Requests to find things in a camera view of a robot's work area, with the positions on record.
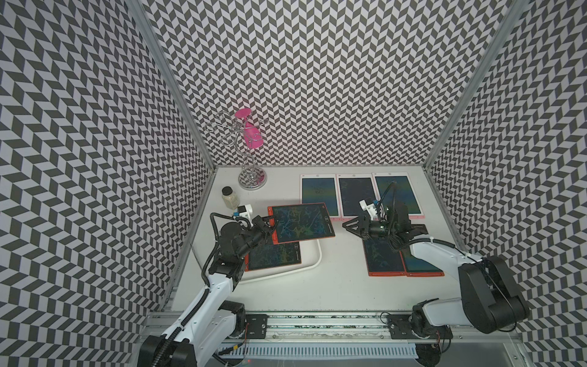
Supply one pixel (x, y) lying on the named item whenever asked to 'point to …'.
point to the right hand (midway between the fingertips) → (345, 230)
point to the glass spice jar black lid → (230, 197)
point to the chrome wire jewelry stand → (229, 126)
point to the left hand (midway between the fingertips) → (282, 217)
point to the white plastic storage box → (311, 256)
